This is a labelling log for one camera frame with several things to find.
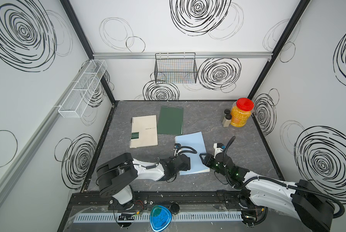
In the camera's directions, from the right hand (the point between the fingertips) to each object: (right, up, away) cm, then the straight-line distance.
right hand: (200, 157), depth 83 cm
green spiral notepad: (-18, +20, +25) cm, 37 cm away
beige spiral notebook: (-37, +13, +19) cm, 43 cm away
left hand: (-8, -3, +4) cm, 9 cm away
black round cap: (-15, -16, -19) cm, 29 cm away
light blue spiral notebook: (-1, +7, +13) cm, 15 cm away
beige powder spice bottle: (+21, +21, +16) cm, 34 cm away
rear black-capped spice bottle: (+22, +27, +19) cm, 40 cm away
